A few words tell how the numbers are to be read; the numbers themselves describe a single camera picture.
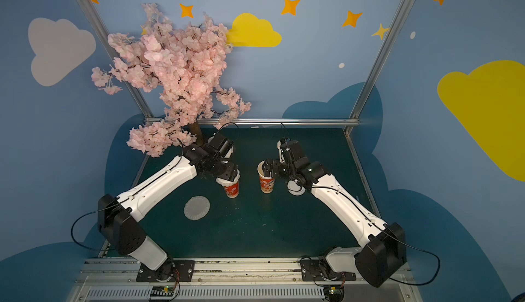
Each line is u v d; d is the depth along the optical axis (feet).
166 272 2.18
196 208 2.99
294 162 1.91
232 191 2.89
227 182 2.61
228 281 2.41
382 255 1.28
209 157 1.86
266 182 2.83
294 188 3.32
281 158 2.23
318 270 2.45
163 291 2.39
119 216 1.36
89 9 2.44
